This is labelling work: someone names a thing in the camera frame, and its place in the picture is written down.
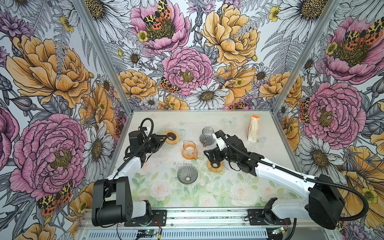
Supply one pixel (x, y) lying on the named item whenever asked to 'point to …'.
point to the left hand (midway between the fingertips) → (168, 140)
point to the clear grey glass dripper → (187, 174)
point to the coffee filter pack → (253, 129)
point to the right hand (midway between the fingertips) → (211, 153)
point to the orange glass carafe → (189, 151)
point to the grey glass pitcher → (207, 138)
